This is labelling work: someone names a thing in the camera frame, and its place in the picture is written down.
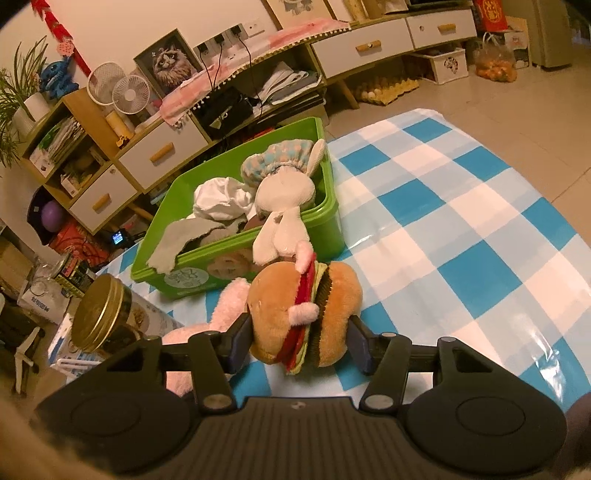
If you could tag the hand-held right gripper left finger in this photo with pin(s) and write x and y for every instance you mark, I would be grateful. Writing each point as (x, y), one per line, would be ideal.
(240, 342)

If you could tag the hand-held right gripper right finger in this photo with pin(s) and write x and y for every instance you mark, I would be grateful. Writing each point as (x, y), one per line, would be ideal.
(360, 344)

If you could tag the pink bunny burger plush toy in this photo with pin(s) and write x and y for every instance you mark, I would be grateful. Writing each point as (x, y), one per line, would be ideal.
(272, 300)

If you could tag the grey cloth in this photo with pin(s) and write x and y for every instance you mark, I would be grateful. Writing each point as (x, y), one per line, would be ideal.
(180, 240)

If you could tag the green plastic storage box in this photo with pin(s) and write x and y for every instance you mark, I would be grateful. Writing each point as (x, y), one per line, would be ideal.
(323, 230)

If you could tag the white cloth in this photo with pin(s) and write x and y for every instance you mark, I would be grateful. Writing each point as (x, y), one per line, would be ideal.
(217, 198)

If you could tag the rabbit doll with checkered hat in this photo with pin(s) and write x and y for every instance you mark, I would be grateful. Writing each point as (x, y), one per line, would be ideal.
(286, 184)

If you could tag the glass jar with gold lid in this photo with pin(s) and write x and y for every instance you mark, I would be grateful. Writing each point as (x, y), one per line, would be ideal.
(99, 309)

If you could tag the small black device lit screen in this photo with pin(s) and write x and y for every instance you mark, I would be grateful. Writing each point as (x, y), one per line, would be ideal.
(118, 238)

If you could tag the blue white checkered tablecloth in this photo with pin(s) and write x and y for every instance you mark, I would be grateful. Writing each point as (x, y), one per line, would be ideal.
(461, 207)

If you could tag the metal tin can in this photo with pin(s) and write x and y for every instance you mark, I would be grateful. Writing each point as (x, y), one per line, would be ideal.
(76, 277)

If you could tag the white and blue carton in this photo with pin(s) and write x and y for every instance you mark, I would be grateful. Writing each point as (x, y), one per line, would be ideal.
(62, 344)

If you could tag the orange patterned box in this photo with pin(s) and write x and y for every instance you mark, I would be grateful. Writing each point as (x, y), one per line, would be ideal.
(76, 242)

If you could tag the white cardboard box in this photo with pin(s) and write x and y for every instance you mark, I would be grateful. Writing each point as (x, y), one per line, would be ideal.
(41, 297)

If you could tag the purple ball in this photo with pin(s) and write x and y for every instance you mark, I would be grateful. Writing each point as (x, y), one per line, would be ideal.
(51, 216)

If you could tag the black bag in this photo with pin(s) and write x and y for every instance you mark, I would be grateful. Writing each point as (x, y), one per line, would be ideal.
(224, 113)

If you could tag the tan fuzzy cloth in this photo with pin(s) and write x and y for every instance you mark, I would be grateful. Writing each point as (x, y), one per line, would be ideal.
(18, 452)

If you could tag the yellow bottle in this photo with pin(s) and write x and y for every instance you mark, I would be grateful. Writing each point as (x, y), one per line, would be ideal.
(119, 125)

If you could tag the tray of eggs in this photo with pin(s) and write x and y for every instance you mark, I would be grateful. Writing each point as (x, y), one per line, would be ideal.
(388, 90)

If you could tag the stack of papers and folders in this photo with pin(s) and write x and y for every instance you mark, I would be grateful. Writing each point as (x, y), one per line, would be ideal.
(288, 83)

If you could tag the stack of shelf papers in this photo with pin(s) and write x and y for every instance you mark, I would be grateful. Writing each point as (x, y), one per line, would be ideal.
(64, 138)

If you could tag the wooden TV cabinet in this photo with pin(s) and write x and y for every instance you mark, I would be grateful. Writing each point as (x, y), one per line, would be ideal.
(286, 60)

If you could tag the framed cat picture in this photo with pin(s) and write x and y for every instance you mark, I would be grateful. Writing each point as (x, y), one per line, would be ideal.
(168, 64)

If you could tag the white cut-out crate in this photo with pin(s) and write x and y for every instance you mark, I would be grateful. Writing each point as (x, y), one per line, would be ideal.
(443, 64)

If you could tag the large white desk fan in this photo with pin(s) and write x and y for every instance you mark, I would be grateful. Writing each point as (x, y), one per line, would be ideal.
(104, 81)

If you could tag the pink tasselled runner cloth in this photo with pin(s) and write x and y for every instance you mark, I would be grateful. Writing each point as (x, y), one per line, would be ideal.
(286, 37)

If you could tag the plastic bag of oranges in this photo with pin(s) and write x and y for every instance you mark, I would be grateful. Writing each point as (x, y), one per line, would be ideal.
(496, 64)

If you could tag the green potted plant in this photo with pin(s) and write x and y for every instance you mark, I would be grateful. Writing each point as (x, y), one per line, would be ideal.
(27, 108)

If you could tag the blue plush toy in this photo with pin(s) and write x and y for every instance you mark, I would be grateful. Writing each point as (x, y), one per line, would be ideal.
(57, 78)

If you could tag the framed cartoon picture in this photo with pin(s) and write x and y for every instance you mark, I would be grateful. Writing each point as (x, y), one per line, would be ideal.
(295, 9)

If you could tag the brown cardboard box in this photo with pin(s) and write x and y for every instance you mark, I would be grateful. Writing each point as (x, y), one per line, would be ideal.
(517, 41)

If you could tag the red gift box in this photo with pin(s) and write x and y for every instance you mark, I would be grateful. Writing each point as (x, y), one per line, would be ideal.
(491, 16)

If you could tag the red hanging decoration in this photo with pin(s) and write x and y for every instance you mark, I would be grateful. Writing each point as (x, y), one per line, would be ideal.
(60, 30)

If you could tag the silver refrigerator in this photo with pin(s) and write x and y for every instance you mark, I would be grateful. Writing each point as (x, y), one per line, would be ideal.
(551, 32)

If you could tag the white wall socket strip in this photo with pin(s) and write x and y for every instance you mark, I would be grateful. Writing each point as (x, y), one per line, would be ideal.
(226, 37)

